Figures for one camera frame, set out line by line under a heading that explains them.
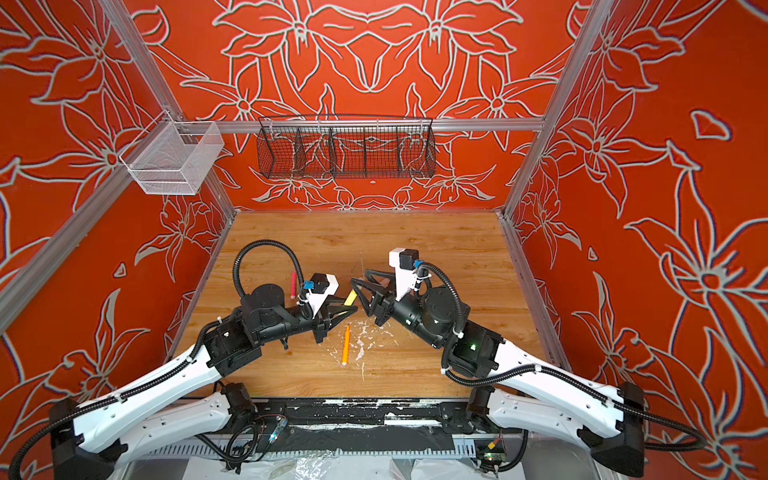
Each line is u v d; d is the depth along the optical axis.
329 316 0.58
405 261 0.50
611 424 0.39
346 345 0.84
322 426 0.73
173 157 0.92
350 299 0.61
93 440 0.40
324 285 0.54
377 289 0.51
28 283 0.52
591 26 0.72
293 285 1.00
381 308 0.51
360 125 0.92
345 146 1.00
